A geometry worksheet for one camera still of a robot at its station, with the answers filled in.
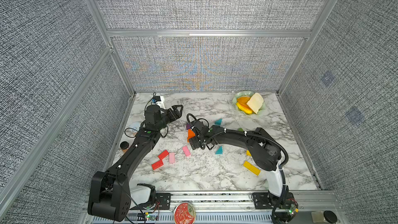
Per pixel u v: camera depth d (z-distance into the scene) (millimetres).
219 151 898
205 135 700
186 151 900
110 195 402
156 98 722
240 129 982
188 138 941
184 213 676
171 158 856
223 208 726
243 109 1056
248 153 523
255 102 1035
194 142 834
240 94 1106
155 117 615
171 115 716
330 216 619
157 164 841
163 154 878
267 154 518
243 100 1072
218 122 1033
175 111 728
